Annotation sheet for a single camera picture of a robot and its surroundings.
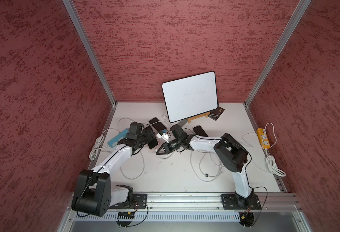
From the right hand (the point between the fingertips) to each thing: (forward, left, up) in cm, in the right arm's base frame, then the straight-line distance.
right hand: (158, 155), depth 84 cm
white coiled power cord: (-2, -70, -6) cm, 70 cm away
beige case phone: (+21, -28, -7) cm, 36 cm away
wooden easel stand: (+34, -35, -4) cm, 49 cm away
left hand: (+10, +4, +3) cm, 11 cm away
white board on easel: (+39, -22, +11) cm, 46 cm away
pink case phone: (+5, +3, +5) cm, 8 cm away
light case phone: (+25, +2, -5) cm, 25 cm away
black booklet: (+35, -42, -6) cm, 55 cm away
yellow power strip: (+12, -70, -4) cm, 71 cm away
